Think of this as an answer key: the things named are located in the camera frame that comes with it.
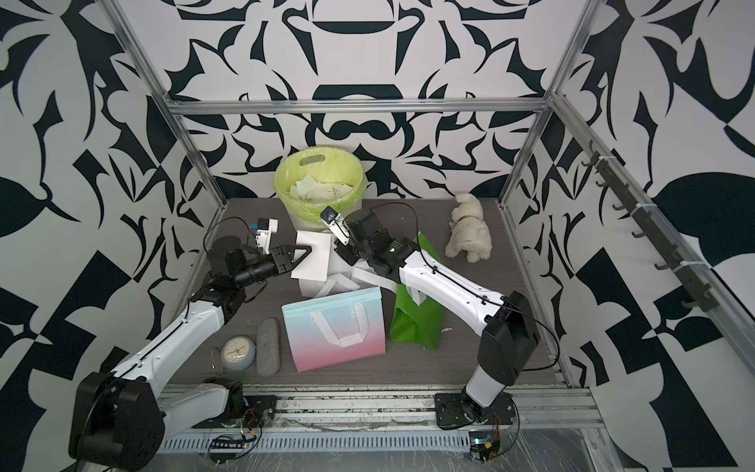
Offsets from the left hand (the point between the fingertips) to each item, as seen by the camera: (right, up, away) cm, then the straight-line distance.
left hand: (308, 245), depth 76 cm
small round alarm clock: (-19, -29, +3) cm, 35 cm away
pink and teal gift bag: (+8, -20, -4) cm, 22 cm away
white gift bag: (+3, -7, +1) cm, 7 cm away
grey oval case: (-12, -28, +5) cm, 31 cm away
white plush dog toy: (+48, +3, +22) cm, 53 cm away
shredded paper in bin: (-5, +17, +23) cm, 29 cm away
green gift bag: (+26, -18, -6) cm, 32 cm away
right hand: (+8, +4, +3) cm, 10 cm away
